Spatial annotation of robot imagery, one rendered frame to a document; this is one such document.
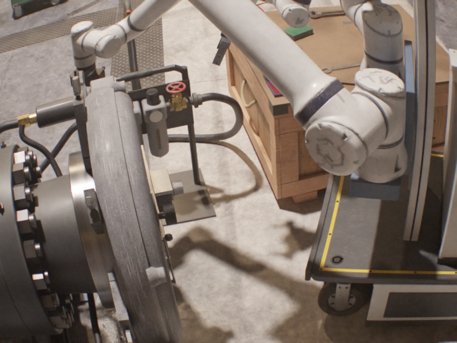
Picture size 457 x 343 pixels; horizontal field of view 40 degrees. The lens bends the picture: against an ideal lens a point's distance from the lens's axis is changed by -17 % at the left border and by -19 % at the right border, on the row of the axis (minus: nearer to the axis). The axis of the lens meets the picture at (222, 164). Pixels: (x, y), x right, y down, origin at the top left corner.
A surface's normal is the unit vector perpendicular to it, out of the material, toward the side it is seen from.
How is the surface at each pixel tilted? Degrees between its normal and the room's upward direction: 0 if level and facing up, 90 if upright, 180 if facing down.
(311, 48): 0
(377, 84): 3
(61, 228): 41
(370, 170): 71
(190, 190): 0
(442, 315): 90
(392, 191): 90
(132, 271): 64
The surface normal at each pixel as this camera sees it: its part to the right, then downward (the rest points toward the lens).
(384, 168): -0.04, 0.28
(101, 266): 0.18, 0.29
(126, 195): 0.10, -0.24
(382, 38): -0.35, 0.59
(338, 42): -0.07, -0.79
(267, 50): -0.33, 0.15
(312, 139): -0.62, 0.54
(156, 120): 0.22, 0.58
